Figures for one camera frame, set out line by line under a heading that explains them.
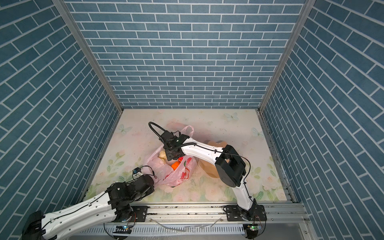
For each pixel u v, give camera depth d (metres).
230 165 0.50
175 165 0.84
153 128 0.68
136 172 0.74
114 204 0.54
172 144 0.67
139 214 0.74
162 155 0.89
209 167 0.88
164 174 0.80
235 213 0.74
